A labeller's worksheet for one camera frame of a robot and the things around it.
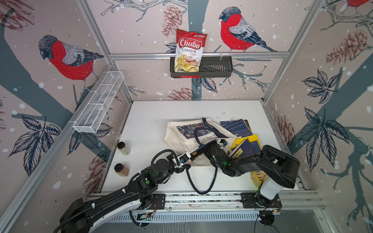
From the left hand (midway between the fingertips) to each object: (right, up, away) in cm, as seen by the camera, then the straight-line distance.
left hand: (188, 149), depth 75 cm
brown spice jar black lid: (-36, -11, 0) cm, 37 cm away
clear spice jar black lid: (-39, -2, +10) cm, 40 cm away
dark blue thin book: (+34, +9, +23) cm, 42 cm away
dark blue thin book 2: (+36, -3, +11) cm, 38 cm away
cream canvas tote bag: (-1, +7, +3) cm, 8 cm away
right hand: (+9, -3, +15) cm, 17 cm away
